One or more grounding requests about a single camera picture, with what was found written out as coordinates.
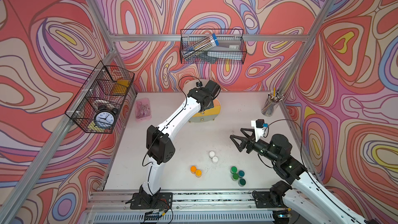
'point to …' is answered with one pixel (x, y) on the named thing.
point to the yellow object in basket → (120, 87)
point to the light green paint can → (233, 169)
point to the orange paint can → (193, 169)
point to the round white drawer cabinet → (204, 116)
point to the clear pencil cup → (268, 107)
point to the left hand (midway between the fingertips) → (206, 104)
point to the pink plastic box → (143, 111)
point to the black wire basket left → (96, 108)
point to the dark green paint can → (242, 182)
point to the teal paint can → (241, 173)
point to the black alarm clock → (105, 118)
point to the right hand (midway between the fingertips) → (236, 137)
